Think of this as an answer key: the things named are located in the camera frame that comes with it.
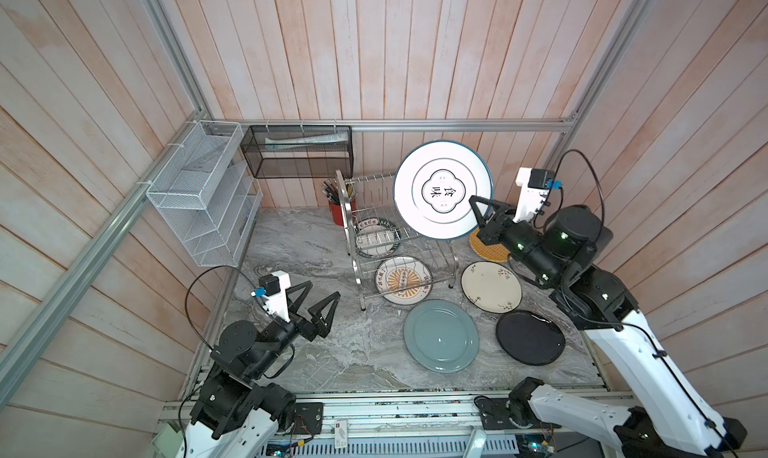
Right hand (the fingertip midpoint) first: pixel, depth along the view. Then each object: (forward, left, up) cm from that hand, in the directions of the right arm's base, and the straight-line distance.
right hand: (470, 198), depth 56 cm
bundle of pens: (+57, +41, -49) cm, 86 cm away
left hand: (-12, +29, -17) cm, 36 cm away
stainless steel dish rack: (+18, +16, -45) cm, 51 cm away
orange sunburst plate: (+10, +10, -47) cm, 49 cm away
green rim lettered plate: (+24, +20, -42) cm, 52 cm away
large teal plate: (-9, -1, -48) cm, 49 cm away
